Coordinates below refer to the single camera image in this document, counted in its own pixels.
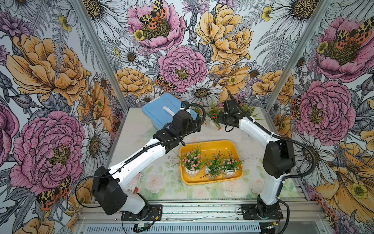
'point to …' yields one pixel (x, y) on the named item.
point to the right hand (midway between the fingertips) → (220, 121)
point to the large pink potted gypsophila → (192, 161)
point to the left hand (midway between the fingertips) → (190, 121)
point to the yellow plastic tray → (207, 148)
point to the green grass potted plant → (249, 109)
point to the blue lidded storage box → (161, 110)
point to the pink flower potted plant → (231, 165)
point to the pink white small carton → (133, 187)
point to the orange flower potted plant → (214, 167)
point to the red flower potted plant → (211, 120)
